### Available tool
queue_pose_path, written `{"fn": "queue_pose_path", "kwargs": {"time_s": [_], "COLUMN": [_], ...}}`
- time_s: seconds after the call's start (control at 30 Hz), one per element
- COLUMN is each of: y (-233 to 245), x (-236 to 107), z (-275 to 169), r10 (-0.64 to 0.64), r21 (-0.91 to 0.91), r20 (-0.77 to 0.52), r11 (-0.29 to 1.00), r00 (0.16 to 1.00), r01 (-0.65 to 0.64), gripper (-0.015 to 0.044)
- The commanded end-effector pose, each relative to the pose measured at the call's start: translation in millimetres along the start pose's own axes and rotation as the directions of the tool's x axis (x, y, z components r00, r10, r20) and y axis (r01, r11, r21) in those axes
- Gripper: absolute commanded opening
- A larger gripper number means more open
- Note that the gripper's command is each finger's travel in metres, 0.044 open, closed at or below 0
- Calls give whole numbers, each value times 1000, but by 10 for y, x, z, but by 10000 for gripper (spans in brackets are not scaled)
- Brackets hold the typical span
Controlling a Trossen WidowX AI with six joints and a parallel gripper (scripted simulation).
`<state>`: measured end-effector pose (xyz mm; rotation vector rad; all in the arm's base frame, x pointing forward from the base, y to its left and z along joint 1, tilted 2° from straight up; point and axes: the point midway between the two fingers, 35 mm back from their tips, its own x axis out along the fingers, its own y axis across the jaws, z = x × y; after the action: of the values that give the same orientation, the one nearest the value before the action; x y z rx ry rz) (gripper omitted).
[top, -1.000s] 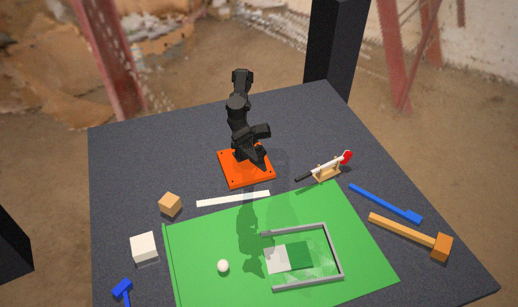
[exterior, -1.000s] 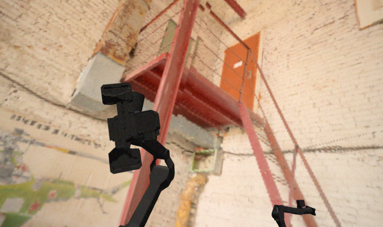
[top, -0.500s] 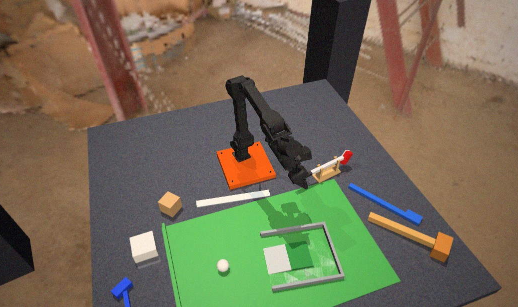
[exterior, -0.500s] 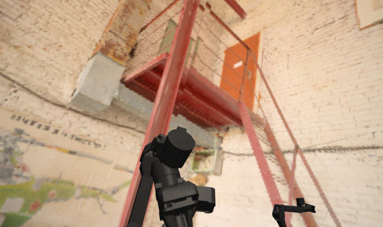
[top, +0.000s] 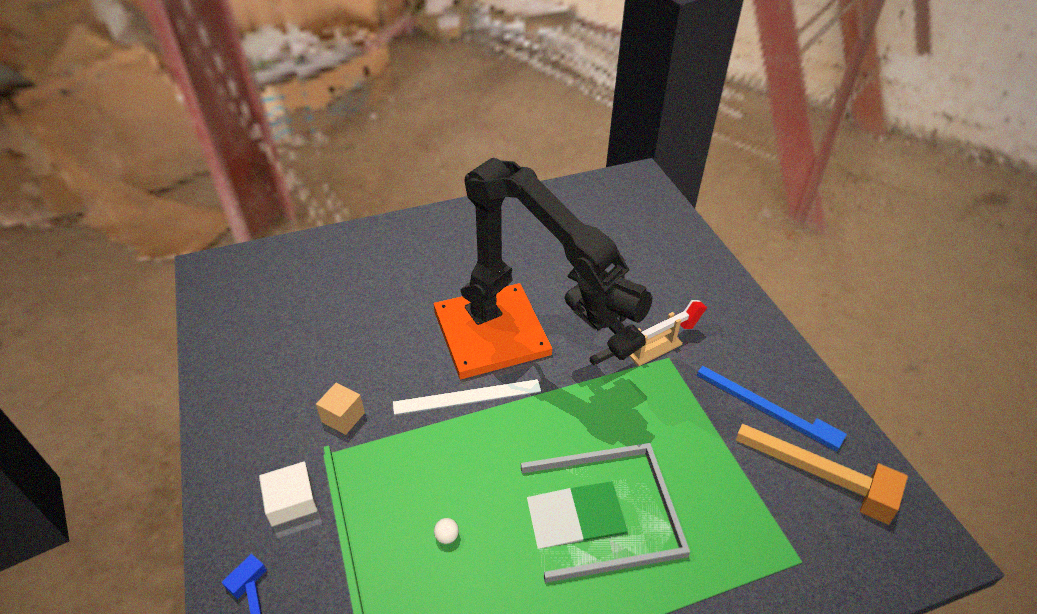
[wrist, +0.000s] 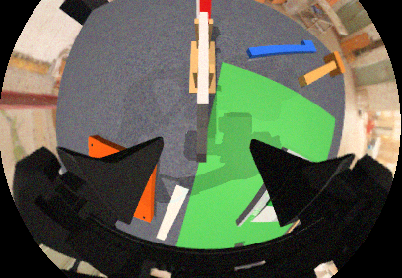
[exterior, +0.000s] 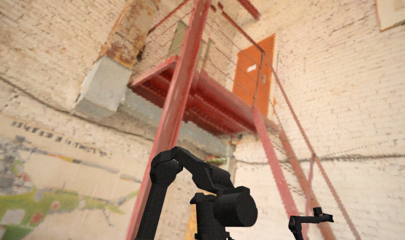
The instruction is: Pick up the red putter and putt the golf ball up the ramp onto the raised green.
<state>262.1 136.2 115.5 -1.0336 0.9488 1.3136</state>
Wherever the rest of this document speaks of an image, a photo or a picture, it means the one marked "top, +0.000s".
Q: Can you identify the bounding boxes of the white flat bar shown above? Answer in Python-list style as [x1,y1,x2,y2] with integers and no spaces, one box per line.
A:
[393,379,541,415]

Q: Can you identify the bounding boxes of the white golf ball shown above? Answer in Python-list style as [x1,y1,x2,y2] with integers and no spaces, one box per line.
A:
[435,518,459,545]

